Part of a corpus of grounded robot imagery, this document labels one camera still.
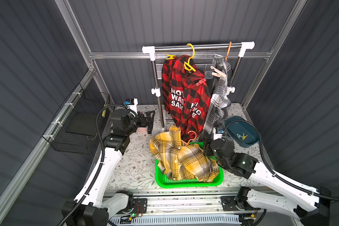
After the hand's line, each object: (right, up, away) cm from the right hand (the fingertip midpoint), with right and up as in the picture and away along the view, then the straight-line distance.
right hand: (210, 140), depth 74 cm
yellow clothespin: (+31, -1, +25) cm, 40 cm away
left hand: (-32, +15, -3) cm, 36 cm away
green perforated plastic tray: (-26, -25, +8) cm, 37 cm away
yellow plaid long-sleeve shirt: (-16, -12, +3) cm, 20 cm away
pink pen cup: (-42, +3, +28) cm, 51 cm away
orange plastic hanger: (-9, -1, +10) cm, 14 cm away
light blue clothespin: (+28, -1, +25) cm, 37 cm away
